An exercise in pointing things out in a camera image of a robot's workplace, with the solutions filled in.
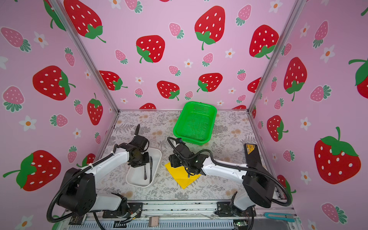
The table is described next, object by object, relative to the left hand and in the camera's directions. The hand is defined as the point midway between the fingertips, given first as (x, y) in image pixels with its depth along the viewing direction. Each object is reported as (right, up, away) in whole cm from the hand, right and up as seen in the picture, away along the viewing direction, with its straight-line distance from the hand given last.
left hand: (147, 161), depth 87 cm
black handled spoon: (0, -7, -5) cm, 8 cm away
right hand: (+16, +4, -7) cm, 18 cm away
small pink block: (+9, -25, -18) cm, 32 cm away
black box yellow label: (+68, +3, +6) cm, 68 cm away
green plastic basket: (+30, +23, +24) cm, 45 cm away
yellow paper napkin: (+21, -8, -1) cm, 22 cm away
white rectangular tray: (-6, -8, -3) cm, 11 cm away
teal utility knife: (+74, -24, -16) cm, 79 cm away
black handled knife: (+2, -5, +1) cm, 5 cm away
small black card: (-29, -24, -19) cm, 42 cm away
